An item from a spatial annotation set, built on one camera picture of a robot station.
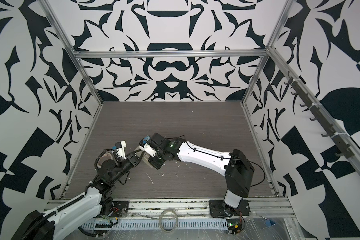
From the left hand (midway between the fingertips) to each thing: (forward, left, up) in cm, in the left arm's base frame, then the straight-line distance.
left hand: (145, 147), depth 77 cm
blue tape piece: (-32, -57, -14) cm, 67 cm away
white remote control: (-4, 0, -3) cm, 5 cm away
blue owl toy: (+15, +3, -16) cm, 22 cm away
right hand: (-6, -3, -4) cm, 7 cm away
